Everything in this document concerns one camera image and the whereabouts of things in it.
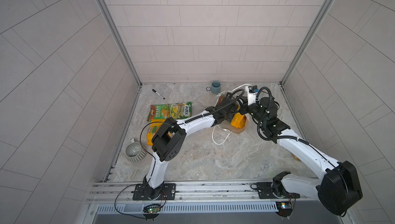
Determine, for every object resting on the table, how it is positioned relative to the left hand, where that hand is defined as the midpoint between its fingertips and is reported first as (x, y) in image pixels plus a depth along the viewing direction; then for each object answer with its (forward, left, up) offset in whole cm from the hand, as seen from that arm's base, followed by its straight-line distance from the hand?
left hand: (233, 108), depth 90 cm
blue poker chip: (+25, +15, -11) cm, 31 cm away
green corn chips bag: (+1, +46, -8) cm, 47 cm away
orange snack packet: (-9, -2, +1) cm, 9 cm away
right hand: (-3, +1, +15) cm, 15 cm away
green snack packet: (+3, +32, -8) cm, 34 cm away
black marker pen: (+21, +53, -10) cm, 58 cm away
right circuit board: (-47, -20, -11) cm, 52 cm away
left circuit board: (-48, +39, -6) cm, 62 cm away
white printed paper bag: (-11, +4, -1) cm, 12 cm away
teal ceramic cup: (+21, +9, -5) cm, 24 cm away
